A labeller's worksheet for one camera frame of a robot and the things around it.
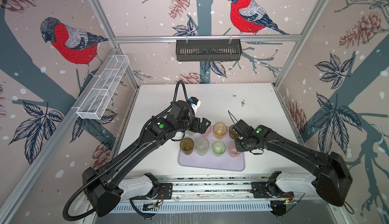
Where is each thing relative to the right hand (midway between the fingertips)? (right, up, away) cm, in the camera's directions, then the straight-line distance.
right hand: (237, 148), depth 81 cm
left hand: (-19, +17, -12) cm, 28 cm away
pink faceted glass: (-17, +10, -4) cm, 20 cm away
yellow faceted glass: (-9, +9, +8) cm, 15 cm away
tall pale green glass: (-20, +1, +4) cm, 20 cm away
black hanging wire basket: (-14, +61, +23) cm, 67 cm away
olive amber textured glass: (-28, 0, +5) cm, 29 cm away
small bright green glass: (-10, -1, +4) cm, 11 cm away
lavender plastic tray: (-15, -3, +5) cm, 16 cm away
